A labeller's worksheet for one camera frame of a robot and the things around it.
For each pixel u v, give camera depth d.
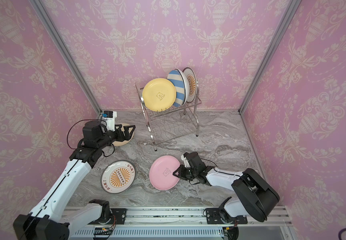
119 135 0.66
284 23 0.73
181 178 0.76
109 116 0.64
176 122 1.11
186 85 0.74
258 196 0.44
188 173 0.75
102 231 0.73
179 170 0.80
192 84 0.81
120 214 0.75
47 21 0.74
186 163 0.80
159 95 0.85
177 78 0.76
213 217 0.73
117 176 0.87
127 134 0.67
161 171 0.89
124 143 0.99
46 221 0.39
